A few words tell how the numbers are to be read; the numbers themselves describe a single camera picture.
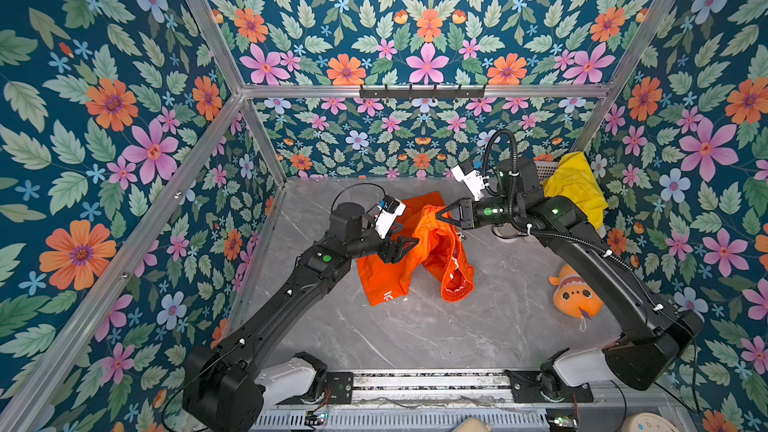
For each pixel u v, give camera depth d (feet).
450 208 2.07
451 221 2.09
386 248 2.12
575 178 3.33
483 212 1.90
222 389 1.23
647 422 2.21
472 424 2.13
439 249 2.62
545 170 3.43
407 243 2.18
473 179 2.00
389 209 2.06
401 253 2.17
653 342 1.29
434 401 2.37
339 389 2.41
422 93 3.06
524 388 2.41
